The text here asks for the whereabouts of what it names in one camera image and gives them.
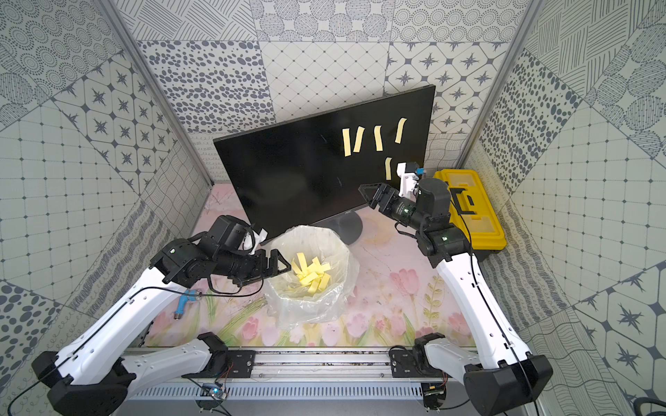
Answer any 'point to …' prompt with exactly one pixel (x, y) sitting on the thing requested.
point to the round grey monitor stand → (348, 224)
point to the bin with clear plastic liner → (290, 303)
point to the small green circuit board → (213, 390)
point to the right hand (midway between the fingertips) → (367, 194)
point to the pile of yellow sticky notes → (312, 275)
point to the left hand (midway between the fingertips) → (278, 264)
